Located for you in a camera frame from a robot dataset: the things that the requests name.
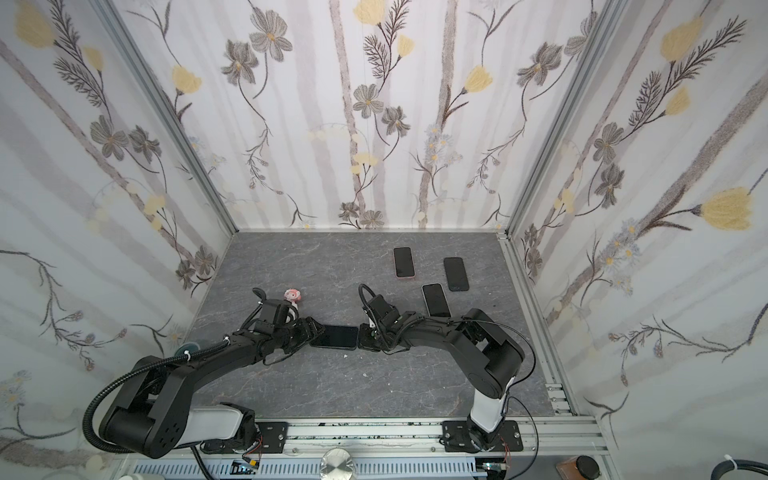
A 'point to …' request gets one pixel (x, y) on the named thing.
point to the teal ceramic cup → (187, 349)
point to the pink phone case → (404, 278)
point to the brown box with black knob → (579, 467)
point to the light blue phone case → (436, 300)
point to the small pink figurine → (292, 295)
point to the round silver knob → (336, 464)
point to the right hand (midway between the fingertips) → (348, 336)
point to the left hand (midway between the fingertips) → (316, 325)
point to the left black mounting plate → (273, 435)
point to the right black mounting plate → (457, 438)
